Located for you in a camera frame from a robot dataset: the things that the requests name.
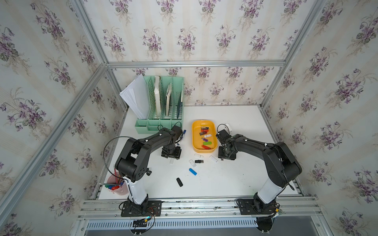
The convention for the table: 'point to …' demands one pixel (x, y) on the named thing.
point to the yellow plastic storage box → (197, 141)
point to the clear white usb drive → (172, 161)
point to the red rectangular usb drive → (204, 130)
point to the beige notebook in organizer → (168, 98)
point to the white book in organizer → (158, 97)
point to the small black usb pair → (148, 173)
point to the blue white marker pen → (184, 132)
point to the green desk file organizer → (166, 104)
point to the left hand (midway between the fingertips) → (175, 158)
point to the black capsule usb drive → (179, 182)
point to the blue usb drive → (194, 172)
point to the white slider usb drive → (207, 135)
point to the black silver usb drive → (204, 128)
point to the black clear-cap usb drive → (199, 161)
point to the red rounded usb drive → (205, 147)
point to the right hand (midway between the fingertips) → (224, 156)
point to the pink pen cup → (116, 183)
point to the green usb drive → (207, 143)
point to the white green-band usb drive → (199, 155)
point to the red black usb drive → (202, 133)
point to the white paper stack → (136, 94)
